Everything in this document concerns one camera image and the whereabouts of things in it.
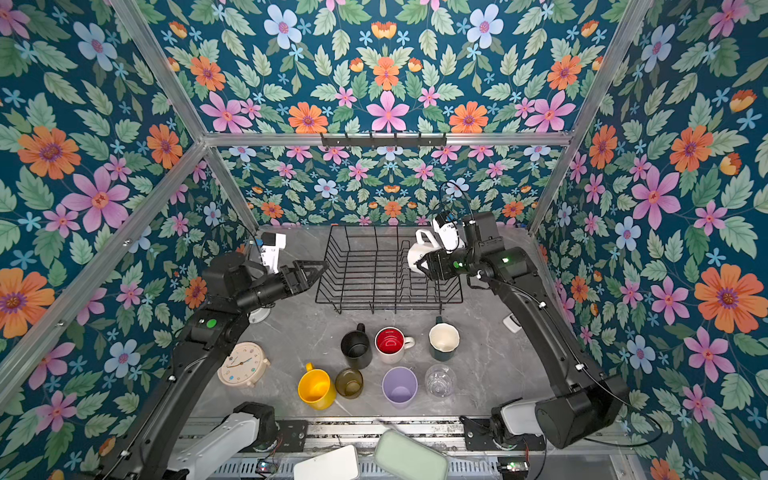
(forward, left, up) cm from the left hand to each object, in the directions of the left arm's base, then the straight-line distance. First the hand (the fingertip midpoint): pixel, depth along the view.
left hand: (323, 263), depth 64 cm
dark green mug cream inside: (-6, -29, -33) cm, 45 cm away
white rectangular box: (-34, 0, -31) cm, 46 cm away
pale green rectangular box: (-33, -15, -33) cm, 49 cm away
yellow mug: (-16, +8, -35) cm, 39 cm away
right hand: (+5, -25, -6) cm, 26 cm away
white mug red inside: (-5, -13, -34) cm, 37 cm away
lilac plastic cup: (-17, -15, -34) cm, 41 cm away
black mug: (-6, -3, -34) cm, 35 cm away
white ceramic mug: (+7, -24, -4) cm, 25 cm away
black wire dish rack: (+27, -6, -37) cm, 46 cm away
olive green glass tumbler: (-16, -1, -35) cm, 38 cm away
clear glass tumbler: (-17, -27, -35) cm, 47 cm away
